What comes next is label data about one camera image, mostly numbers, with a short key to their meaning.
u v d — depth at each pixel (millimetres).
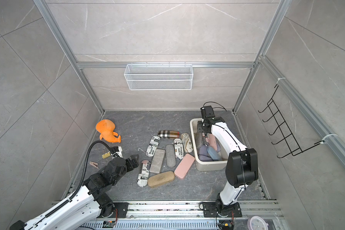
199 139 874
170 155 904
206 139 876
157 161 880
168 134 1009
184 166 877
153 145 953
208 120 644
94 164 896
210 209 730
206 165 819
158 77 1004
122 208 733
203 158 818
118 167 579
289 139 673
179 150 927
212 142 927
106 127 987
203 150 876
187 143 965
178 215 730
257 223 686
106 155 927
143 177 816
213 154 856
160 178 815
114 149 676
